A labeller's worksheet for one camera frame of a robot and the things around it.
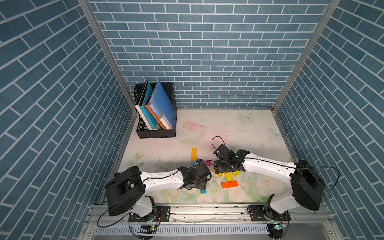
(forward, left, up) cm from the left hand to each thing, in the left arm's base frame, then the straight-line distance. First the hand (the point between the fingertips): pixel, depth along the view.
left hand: (205, 185), depth 82 cm
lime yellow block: (+7, -19, +1) cm, 20 cm away
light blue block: (+12, +7, +2) cm, 14 cm away
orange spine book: (+33, +33, +28) cm, 54 cm away
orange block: (0, -14, +1) cm, 14 cm away
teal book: (+47, +35, +28) cm, 65 cm away
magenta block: (+7, -1, +13) cm, 14 cm away
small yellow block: (+6, -9, 0) cm, 11 cm away
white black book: (+35, +37, +29) cm, 59 cm away
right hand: (+8, -9, +4) cm, 12 cm away
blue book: (+49, +29, +16) cm, 59 cm away
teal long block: (-3, +1, 0) cm, 4 cm away
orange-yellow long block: (+20, +6, -2) cm, 21 cm away
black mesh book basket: (+39, +44, 0) cm, 59 cm away
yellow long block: (+5, -14, 0) cm, 15 cm away
